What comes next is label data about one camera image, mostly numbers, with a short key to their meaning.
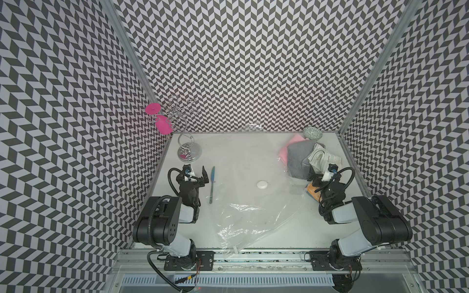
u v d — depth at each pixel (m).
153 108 0.87
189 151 1.08
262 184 0.92
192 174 0.79
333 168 0.74
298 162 0.94
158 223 0.44
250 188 0.91
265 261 0.74
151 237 0.43
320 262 0.73
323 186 0.76
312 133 1.15
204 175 0.84
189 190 0.68
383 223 0.45
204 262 0.72
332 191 0.68
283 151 1.05
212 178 0.96
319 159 0.91
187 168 0.75
